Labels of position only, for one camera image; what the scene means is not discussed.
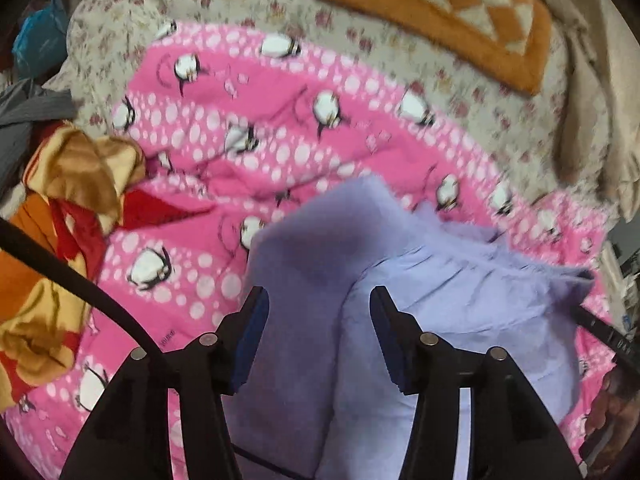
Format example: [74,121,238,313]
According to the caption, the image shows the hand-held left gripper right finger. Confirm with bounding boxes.
[369,285,583,480]

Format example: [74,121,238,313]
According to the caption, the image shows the orange red yellow blanket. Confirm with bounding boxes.
[0,121,211,411]

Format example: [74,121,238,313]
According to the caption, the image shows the grey cloth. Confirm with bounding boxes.
[0,79,77,193]

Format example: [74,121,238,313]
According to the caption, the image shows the beige cloth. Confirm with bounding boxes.
[519,0,640,218]

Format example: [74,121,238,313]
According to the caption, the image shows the person's right hand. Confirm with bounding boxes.
[584,372,640,438]

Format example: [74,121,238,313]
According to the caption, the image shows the pink penguin print blanket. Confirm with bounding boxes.
[0,20,622,480]

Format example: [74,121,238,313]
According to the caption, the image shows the orange checkered plush mat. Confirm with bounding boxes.
[307,0,554,97]

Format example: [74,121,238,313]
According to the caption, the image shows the blue bag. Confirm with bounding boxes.
[12,1,69,80]

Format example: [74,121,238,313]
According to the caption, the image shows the black cable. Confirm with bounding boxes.
[0,219,153,357]

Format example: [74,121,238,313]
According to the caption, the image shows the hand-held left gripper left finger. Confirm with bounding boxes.
[59,285,271,480]

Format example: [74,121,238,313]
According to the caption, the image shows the floral bed sheet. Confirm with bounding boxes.
[45,0,617,243]

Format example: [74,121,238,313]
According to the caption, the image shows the purple fleece garment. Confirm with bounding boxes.
[220,175,597,480]

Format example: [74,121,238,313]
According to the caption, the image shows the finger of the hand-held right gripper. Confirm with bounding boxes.
[570,302,640,363]

